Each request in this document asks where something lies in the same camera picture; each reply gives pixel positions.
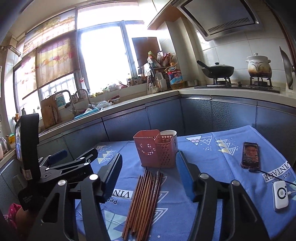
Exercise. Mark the black gas stove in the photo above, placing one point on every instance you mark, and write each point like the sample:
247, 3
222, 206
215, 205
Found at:
257, 83

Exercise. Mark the pink perforated utensil holder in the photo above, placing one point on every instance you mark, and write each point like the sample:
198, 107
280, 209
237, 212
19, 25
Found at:
152, 151

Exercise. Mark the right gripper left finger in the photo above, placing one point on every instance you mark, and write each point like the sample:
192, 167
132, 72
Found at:
56, 219

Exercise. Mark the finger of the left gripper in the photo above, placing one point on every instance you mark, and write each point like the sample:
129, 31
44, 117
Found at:
54, 158
84, 159

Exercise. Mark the white paper cup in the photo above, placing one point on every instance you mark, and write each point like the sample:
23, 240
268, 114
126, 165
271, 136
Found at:
170, 135

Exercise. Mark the wooden cutting board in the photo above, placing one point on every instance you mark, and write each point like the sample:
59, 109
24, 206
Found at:
50, 112

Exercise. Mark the white plastic jug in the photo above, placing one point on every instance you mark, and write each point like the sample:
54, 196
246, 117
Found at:
161, 81

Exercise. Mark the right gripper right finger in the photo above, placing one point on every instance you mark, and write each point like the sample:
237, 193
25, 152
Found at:
240, 218

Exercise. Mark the floral window blind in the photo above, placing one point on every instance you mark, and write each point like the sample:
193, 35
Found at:
50, 51

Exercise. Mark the white ceramic stew pot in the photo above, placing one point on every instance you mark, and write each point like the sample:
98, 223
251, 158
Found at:
259, 66

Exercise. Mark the black frying pan with lid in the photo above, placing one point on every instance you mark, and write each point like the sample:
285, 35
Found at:
216, 71

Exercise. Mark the brown wooden chopstick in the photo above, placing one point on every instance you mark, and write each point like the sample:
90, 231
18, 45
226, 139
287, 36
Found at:
130, 208
140, 222
148, 224
134, 207
141, 201
150, 203

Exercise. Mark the blue plastic basin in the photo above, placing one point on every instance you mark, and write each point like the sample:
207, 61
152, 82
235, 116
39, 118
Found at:
87, 112

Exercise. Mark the black smartphone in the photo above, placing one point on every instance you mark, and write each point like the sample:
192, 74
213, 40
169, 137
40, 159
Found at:
250, 156

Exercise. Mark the blue patterned tablecloth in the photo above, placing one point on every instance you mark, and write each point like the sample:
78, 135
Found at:
218, 154

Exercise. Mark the steel wok lid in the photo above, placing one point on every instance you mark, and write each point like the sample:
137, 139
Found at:
288, 67

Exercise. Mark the blue kitchen base cabinets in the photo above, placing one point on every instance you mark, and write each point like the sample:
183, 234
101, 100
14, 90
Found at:
186, 114

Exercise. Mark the white power bank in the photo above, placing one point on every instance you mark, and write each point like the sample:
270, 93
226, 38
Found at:
280, 195

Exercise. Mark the silver range hood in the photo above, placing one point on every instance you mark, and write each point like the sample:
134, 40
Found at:
216, 18

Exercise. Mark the yellow cooking oil bottle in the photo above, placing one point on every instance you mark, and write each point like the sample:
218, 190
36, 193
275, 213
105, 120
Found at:
175, 76

